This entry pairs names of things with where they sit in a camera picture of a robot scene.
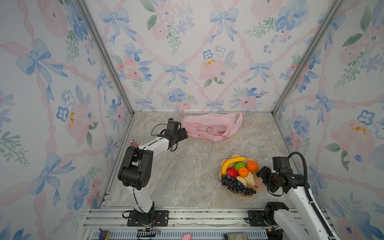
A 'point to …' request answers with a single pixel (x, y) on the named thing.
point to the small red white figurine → (133, 143)
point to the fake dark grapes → (235, 185)
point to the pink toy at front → (187, 236)
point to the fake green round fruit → (239, 164)
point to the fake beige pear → (250, 179)
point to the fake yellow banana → (228, 162)
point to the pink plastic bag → (212, 126)
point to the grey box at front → (237, 236)
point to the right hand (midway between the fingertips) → (259, 175)
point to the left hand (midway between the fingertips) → (183, 132)
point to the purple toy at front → (102, 234)
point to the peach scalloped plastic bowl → (259, 183)
